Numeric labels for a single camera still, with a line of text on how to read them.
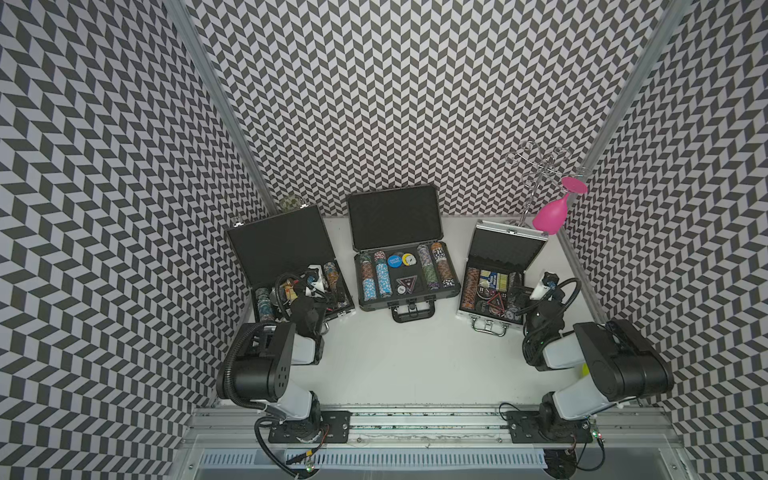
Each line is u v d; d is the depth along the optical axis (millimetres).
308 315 679
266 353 502
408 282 939
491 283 969
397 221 1050
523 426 726
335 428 722
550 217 870
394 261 990
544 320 675
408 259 991
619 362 454
